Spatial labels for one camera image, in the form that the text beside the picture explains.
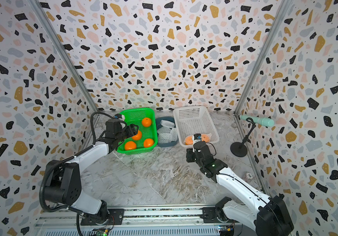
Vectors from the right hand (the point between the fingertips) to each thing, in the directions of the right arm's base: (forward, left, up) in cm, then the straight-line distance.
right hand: (191, 149), depth 82 cm
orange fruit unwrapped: (+29, +32, -10) cm, 44 cm away
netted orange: (+14, +34, -7) cm, 38 cm away
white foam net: (+26, +16, -8) cm, 32 cm away
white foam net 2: (+23, +18, -12) cm, 32 cm away
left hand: (+14, +32, +3) cm, 35 cm away
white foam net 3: (+17, +11, -9) cm, 22 cm away
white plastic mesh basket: (+36, -2, -15) cm, 39 cm away
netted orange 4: (+12, +1, -9) cm, 15 cm away
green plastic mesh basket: (+40, +45, -15) cm, 62 cm away
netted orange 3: (+7, +38, -8) cm, 40 cm away
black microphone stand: (+10, -34, -16) cm, 39 cm away
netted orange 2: (+9, +27, -8) cm, 30 cm away
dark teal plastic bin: (+29, +23, -10) cm, 38 cm away
